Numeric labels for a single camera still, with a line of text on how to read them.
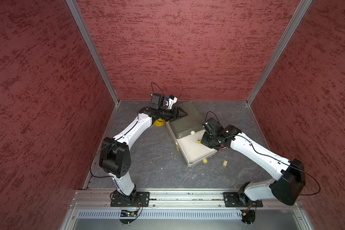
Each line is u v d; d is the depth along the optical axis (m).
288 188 0.47
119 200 0.69
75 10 0.72
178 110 0.74
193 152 0.84
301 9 0.71
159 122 1.05
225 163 0.87
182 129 0.79
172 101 0.77
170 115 0.73
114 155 0.47
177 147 0.91
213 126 0.61
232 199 0.74
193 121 0.82
